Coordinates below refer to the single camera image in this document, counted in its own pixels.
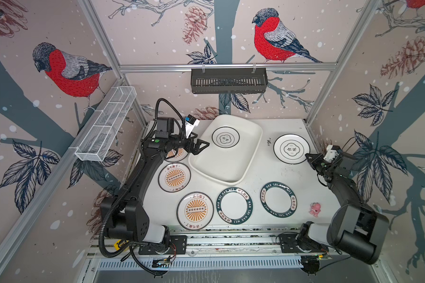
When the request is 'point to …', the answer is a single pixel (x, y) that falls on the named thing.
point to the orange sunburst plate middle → (174, 177)
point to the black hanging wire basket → (229, 81)
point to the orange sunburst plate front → (195, 210)
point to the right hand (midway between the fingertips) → (306, 155)
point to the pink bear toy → (315, 208)
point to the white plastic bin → (230, 157)
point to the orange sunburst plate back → (182, 154)
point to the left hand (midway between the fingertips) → (201, 138)
